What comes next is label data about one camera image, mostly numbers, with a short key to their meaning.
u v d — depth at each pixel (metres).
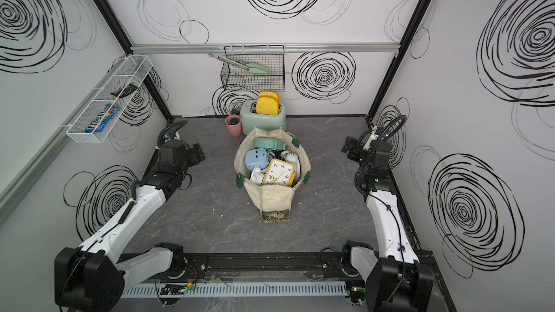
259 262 0.75
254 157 0.84
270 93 0.99
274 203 0.74
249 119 1.03
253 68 0.92
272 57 0.94
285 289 0.77
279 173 0.79
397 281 0.39
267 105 0.98
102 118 0.72
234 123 1.05
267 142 0.86
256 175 0.77
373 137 0.69
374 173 0.59
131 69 0.91
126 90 0.79
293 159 0.83
